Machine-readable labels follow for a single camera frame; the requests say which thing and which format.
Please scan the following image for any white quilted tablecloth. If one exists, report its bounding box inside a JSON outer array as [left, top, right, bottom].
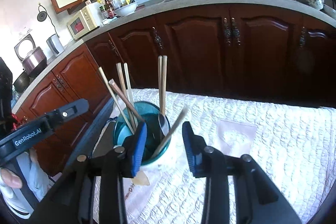
[[123, 92, 335, 223]]

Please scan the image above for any dark sauce bottle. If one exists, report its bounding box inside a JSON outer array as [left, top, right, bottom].
[[104, 0, 115, 19]]

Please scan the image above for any light wooden chopstick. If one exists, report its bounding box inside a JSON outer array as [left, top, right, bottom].
[[116, 63, 136, 131], [98, 67, 134, 134]]

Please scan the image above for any cream microwave oven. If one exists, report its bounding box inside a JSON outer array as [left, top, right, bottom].
[[67, 2, 103, 40]]

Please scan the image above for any thin wooden chopstick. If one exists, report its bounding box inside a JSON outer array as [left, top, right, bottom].
[[161, 56, 167, 116], [158, 56, 162, 111]]

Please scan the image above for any purple rice cooker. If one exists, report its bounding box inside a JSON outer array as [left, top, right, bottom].
[[14, 34, 47, 79]]

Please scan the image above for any white mixing bowl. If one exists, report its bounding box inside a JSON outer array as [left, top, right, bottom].
[[114, 2, 138, 17]]

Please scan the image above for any white utensil holder teal rim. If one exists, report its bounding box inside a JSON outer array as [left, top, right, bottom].
[[112, 101, 170, 166]]

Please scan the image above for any left gloved hand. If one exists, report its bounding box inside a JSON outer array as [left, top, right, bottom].
[[1, 148, 54, 219]]

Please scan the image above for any metal spoon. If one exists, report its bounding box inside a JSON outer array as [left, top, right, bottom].
[[158, 113, 169, 136]]

